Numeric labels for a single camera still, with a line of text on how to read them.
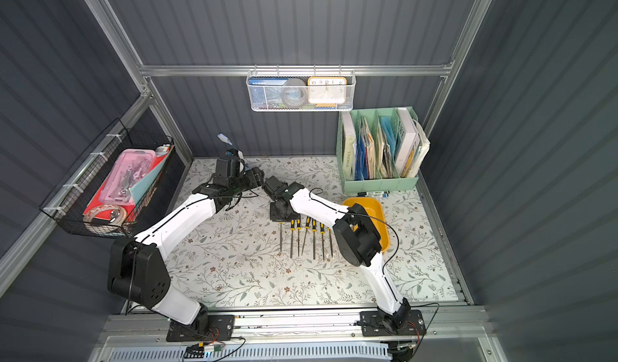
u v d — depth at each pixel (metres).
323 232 0.94
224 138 0.97
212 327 0.73
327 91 0.89
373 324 0.74
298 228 0.96
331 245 0.91
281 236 0.89
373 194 1.05
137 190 0.61
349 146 0.94
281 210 0.68
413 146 0.97
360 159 0.95
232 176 0.67
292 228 0.96
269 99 0.87
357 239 0.55
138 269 0.44
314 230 0.96
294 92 0.91
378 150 0.96
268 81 0.86
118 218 0.66
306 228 0.96
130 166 0.75
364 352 0.71
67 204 0.61
